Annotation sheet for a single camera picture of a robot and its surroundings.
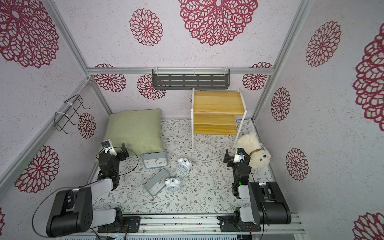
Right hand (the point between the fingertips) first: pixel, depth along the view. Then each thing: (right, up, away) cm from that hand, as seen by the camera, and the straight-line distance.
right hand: (235, 149), depth 87 cm
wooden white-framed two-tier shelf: (-14, +20, -7) cm, 26 cm away
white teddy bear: (+16, -5, +3) cm, 17 cm away
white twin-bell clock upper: (-30, -9, 0) cm, 31 cm away
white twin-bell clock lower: (-36, -18, -8) cm, 41 cm away
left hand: (-70, +1, +2) cm, 70 cm away
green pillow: (-59, +11, +10) cm, 61 cm away
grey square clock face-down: (-44, -17, -7) cm, 48 cm away
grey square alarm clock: (-48, -6, +3) cm, 48 cm away
